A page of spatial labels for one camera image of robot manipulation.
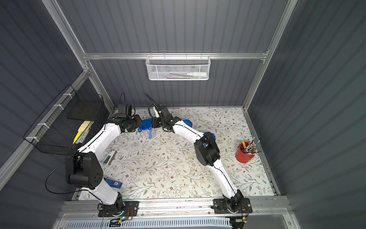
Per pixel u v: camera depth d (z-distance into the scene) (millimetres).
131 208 724
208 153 600
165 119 758
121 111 693
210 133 641
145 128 908
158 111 744
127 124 683
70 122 753
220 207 731
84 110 794
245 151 788
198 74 925
